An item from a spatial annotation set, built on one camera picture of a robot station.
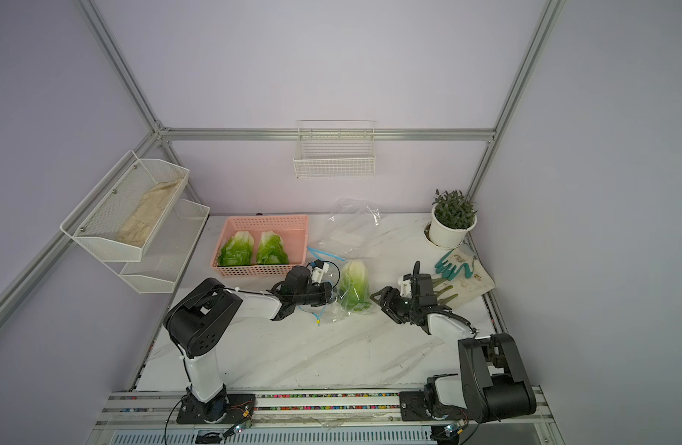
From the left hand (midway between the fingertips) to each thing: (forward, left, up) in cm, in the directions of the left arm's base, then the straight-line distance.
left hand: (343, 296), depth 91 cm
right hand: (-3, -11, 0) cm, 12 cm away
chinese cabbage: (+2, -4, +3) cm, 5 cm away
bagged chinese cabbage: (+15, +25, +7) cm, 30 cm away
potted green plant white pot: (+26, -39, +13) cm, 49 cm away
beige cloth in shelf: (+8, +57, +26) cm, 64 cm away
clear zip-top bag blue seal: (+32, -3, -3) cm, 32 cm away
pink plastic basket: (+33, +21, -3) cm, 39 cm away
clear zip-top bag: (-5, +4, 0) cm, 6 cm away
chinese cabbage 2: (+14, +37, +7) cm, 40 cm away
